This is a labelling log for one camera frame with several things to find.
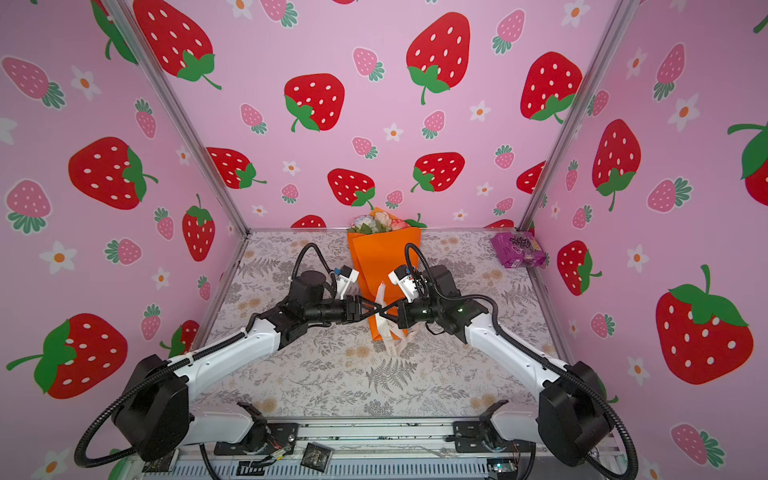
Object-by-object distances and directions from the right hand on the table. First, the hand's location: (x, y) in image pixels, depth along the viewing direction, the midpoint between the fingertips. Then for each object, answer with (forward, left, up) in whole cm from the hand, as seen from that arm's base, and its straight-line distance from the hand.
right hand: (379, 313), depth 75 cm
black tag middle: (-30, +11, -18) cm, 37 cm away
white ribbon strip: (-3, -4, -7) cm, 8 cm away
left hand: (+1, 0, +1) cm, 1 cm away
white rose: (+46, +17, -11) cm, 50 cm away
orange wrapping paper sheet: (+36, +9, -18) cm, 41 cm away
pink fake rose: (+49, +1, -14) cm, 52 cm away
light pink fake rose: (+49, +7, -11) cm, 51 cm away
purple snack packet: (+40, -45, -14) cm, 62 cm away
